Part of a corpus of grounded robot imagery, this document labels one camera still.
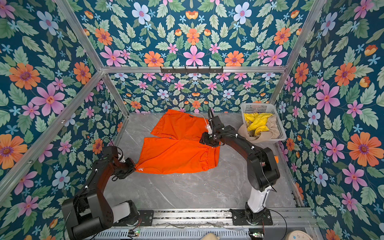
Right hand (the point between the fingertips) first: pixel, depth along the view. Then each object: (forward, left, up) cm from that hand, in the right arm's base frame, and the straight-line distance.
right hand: (203, 140), depth 90 cm
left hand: (-13, +38, -4) cm, 41 cm away
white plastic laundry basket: (+34, -48, -5) cm, 59 cm away
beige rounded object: (-47, -3, -8) cm, 47 cm away
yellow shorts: (+13, -36, +2) cm, 38 cm away
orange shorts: (+2, +19, -10) cm, 22 cm away
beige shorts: (+7, -46, 0) cm, 46 cm away
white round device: (-46, -43, -10) cm, 64 cm away
